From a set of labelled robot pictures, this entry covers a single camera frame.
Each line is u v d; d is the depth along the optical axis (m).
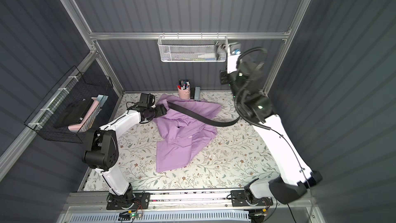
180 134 0.94
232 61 0.47
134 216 0.69
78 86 0.79
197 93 1.16
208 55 0.91
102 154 0.49
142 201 0.73
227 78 0.52
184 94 1.11
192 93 1.16
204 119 0.86
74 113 0.69
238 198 0.72
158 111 0.86
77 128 0.64
